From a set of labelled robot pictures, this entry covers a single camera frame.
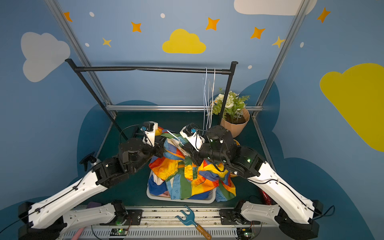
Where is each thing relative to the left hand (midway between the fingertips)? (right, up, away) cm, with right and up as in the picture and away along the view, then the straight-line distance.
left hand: (168, 135), depth 64 cm
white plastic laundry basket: (-11, -30, +8) cm, 33 cm away
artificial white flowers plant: (+36, +18, +24) cm, 47 cm away
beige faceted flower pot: (+38, +5, +29) cm, 48 cm away
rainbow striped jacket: (+2, -20, +10) cm, 23 cm away
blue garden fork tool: (+9, -43, +9) cm, 45 cm away
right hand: (+8, -3, -5) cm, 10 cm away
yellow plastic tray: (+33, -23, +18) cm, 44 cm away
